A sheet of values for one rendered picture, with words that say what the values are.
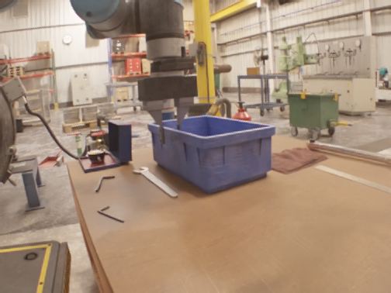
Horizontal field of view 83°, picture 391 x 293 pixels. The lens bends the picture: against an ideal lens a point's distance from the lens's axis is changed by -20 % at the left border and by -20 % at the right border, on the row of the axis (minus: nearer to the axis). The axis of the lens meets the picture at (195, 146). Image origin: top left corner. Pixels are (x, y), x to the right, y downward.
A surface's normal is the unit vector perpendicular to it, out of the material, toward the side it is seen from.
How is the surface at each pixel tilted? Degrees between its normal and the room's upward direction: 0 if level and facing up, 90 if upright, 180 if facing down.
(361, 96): 90
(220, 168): 90
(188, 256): 0
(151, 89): 90
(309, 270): 0
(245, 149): 90
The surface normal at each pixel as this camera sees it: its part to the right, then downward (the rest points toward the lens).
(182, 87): 0.51, 0.17
